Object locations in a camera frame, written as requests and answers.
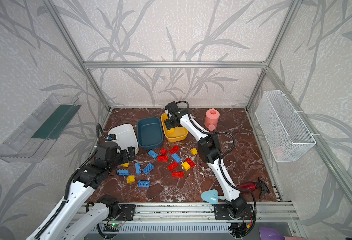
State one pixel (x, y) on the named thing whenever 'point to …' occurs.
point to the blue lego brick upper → (152, 154)
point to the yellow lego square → (186, 166)
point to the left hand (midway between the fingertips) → (130, 145)
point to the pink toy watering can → (211, 119)
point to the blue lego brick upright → (138, 169)
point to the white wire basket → (287, 135)
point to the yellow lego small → (194, 151)
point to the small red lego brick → (163, 151)
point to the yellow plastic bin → (173, 135)
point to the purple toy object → (267, 233)
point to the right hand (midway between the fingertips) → (170, 119)
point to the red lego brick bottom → (178, 174)
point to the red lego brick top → (174, 150)
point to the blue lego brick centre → (176, 157)
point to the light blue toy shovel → (211, 196)
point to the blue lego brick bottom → (143, 183)
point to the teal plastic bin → (150, 133)
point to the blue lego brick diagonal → (148, 168)
